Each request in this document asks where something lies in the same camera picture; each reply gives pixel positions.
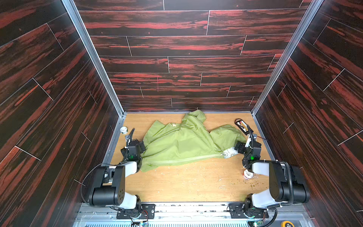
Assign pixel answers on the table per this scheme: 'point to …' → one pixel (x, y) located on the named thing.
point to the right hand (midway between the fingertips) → (248, 142)
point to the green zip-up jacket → (168, 144)
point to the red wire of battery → (258, 136)
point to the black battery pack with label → (244, 127)
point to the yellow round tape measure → (283, 223)
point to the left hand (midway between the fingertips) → (134, 144)
